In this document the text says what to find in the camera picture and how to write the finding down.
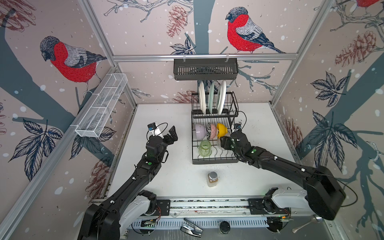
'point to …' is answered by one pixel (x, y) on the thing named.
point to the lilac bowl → (200, 131)
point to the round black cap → (224, 227)
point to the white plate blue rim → (221, 102)
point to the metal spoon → (296, 229)
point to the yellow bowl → (222, 130)
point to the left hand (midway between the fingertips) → (167, 128)
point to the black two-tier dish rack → (213, 115)
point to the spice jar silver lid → (212, 179)
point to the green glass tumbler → (205, 150)
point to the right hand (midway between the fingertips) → (223, 139)
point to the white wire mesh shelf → (92, 124)
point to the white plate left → (202, 97)
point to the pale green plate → (211, 97)
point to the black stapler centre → (189, 227)
